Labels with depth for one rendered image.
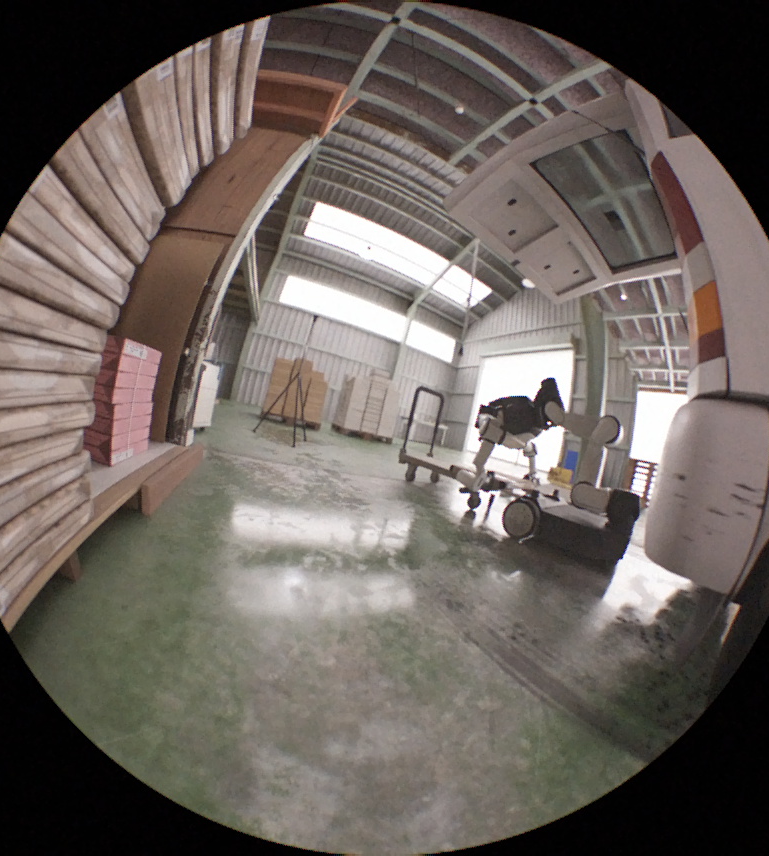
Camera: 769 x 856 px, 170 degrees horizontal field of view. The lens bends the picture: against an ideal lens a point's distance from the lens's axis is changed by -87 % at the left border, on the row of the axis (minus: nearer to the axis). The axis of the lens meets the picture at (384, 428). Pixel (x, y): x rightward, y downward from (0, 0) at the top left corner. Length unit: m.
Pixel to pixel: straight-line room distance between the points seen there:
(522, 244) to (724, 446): 1.69
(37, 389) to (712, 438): 0.85
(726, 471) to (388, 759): 0.53
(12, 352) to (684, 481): 0.82
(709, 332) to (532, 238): 1.53
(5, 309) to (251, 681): 0.55
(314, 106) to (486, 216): 1.38
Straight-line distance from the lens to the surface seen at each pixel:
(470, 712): 0.50
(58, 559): 0.55
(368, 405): 5.13
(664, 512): 0.43
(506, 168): 1.58
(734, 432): 0.43
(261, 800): 0.40
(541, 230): 1.85
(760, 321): 0.50
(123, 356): 0.87
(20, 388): 0.44
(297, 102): 2.21
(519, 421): 1.56
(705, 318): 0.50
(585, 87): 2.64
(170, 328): 1.31
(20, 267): 0.39
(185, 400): 1.30
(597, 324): 4.97
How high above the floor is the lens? 0.40
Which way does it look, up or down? 1 degrees down
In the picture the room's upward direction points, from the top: 13 degrees clockwise
